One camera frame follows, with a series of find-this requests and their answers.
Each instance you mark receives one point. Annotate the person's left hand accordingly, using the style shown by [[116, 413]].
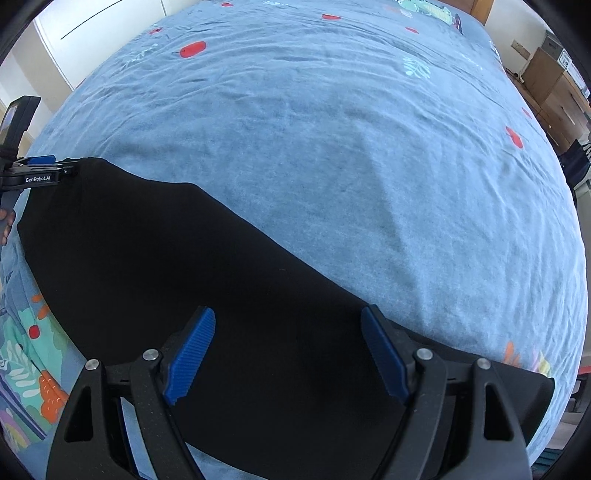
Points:
[[7, 218]]

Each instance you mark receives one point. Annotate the blue patterned bed sheet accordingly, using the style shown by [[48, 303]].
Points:
[[380, 143]]

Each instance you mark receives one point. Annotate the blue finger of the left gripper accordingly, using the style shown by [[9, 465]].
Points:
[[40, 160], [66, 166]]

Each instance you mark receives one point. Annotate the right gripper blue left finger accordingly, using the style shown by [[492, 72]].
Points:
[[91, 441]]

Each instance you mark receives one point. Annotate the wooden dresser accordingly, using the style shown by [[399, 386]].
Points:
[[562, 108]]

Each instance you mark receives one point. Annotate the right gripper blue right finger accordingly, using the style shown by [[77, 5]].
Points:
[[458, 421]]

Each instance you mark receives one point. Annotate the white wardrobe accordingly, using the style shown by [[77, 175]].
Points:
[[79, 36]]

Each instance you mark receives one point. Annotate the black pants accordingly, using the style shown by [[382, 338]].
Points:
[[288, 388]]

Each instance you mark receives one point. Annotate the black bag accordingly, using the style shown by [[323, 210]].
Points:
[[575, 163]]

